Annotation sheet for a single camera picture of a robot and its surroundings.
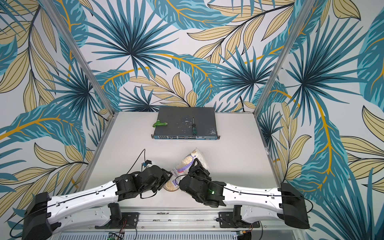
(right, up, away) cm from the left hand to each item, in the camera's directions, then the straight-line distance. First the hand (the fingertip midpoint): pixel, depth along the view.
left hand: (171, 178), depth 75 cm
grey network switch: (+1, +31, +34) cm, 46 cm away
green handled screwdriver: (+12, +24, +27) cm, 38 cm away
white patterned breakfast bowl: (-2, -5, +2) cm, 5 cm away
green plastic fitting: (-13, +29, +31) cm, 44 cm away
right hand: (+11, +8, -5) cm, 14 cm away
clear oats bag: (+5, +6, -3) cm, 8 cm away
